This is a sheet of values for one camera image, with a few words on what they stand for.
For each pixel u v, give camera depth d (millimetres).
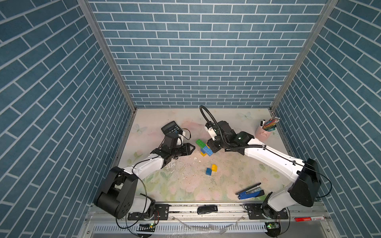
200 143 905
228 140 589
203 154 932
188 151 770
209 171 868
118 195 422
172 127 1052
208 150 738
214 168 872
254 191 776
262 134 964
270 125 946
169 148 680
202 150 892
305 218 711
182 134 822
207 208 722
